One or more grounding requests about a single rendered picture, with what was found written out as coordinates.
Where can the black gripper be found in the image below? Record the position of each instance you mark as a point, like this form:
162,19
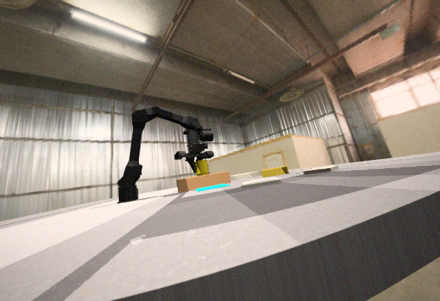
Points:
190,155

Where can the tan wooden plank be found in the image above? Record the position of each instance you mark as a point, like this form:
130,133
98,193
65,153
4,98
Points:
203,181

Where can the cream flat rectangular block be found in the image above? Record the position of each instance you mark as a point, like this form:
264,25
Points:
245,176

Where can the olive-yellow cup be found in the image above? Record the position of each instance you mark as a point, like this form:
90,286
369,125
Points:
201,167

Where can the yellow rectangular block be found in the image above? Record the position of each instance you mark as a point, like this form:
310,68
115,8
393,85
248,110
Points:
275,171

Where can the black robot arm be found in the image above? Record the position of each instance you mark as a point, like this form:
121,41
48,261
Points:
128,190

